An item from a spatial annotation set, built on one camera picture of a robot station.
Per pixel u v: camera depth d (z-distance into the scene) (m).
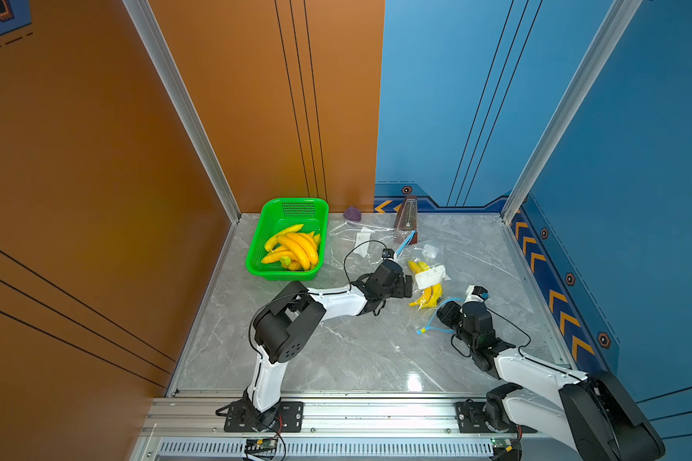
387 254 0.84
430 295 0.94
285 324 0.52
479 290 0.79
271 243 1.06
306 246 0.97
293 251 0.97
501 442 0.72
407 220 1.04
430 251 1.04
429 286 0.91
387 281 0.72
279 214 1.15
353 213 1.16
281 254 0.99
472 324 0.68
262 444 0.71
